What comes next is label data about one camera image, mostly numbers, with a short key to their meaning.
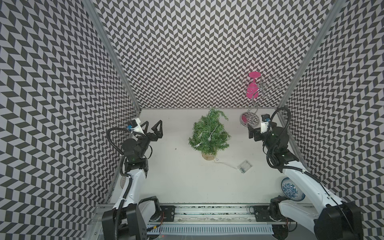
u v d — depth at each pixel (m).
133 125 0.63
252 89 0.98
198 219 0.72
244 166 0.89
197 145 0.69
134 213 0.40
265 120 0.65
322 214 0.41
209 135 0.69
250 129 0.71
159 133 0.69
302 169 0.50
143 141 0.65
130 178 0.51
